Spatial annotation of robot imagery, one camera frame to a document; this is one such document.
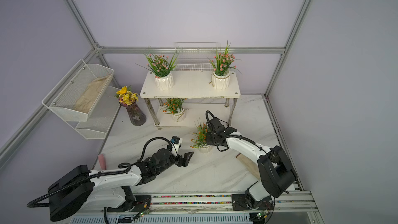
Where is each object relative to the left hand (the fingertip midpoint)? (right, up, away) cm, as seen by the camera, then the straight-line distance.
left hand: (186, 150), depth 83 cm
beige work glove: (+36, -9, +3) cm, 37 cm away
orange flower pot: (-7, +24, +2) cm, 25 cm away
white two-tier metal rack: (+4, +30, -9) cm, 31 cm away
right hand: (+14, +4, +7) cm, 16 cm away
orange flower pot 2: (+7, +6, -3) cm, 10 cm away
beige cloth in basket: (-50, +25, -7) cm, 56 cm away
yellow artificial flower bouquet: (-34, +30, +3) cm, 46 cm away
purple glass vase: (-33, +18, +15) cm, 41 cm away
